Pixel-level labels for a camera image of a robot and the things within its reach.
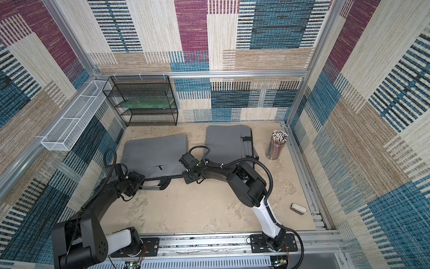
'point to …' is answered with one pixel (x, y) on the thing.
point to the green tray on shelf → (148, 102)
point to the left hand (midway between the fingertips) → (143, 178)
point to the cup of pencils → (275, 145)
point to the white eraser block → (298, 209)
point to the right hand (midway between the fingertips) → (192, 177)
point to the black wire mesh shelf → (120, 88)
